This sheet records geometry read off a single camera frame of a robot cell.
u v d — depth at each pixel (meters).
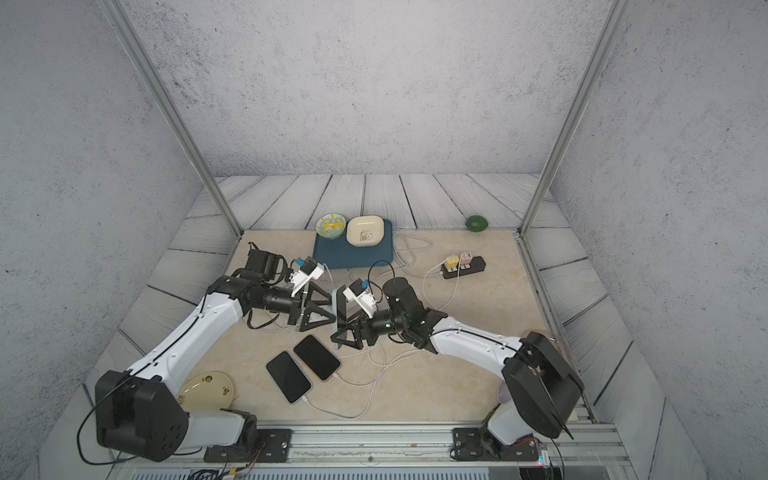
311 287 0.71
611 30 0.73
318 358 0.89
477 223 1.19
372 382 0.83
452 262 1.02
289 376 0.85
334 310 0.68
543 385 0.44
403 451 0.73
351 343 0.67
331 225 1.19
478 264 1.08
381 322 0.68
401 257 1.12
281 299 0.66
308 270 0.67
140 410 0.40
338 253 1.14
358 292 0.68
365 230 1.18
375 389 0.82
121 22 0.71
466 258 1.02
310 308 0.64
